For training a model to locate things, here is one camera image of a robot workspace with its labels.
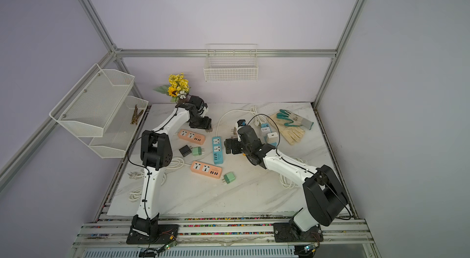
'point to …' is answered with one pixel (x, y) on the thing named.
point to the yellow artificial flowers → (178, 87)
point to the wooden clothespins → (135, 115)
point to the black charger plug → (185, 150)
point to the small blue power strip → (265, 128)
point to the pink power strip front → (206, 169)
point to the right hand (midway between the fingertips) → (234, 143)
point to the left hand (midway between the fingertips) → (205, 127)
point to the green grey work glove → (297, 120)
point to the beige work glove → (293, 134)
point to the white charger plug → (272, 137)
